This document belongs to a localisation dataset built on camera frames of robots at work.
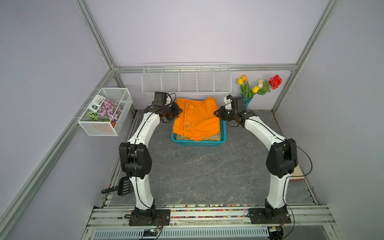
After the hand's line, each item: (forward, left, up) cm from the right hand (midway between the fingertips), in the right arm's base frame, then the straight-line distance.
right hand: (214, 111), depth 90 cm
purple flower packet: (-11, +58, +14) cm, 60 cm away
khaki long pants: (-14, -1, -9) cm, 16 cm away
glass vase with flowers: (+14, -32, +7) cm, 36 cm away
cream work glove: (-31, -49, -21) cm, 62 cm away
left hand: (-1, +18, +2) cm, 19 cm away
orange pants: (-5, +10, -2) cm, 11 cm away
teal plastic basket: (-10, -6, -14) cm, 18 cm away
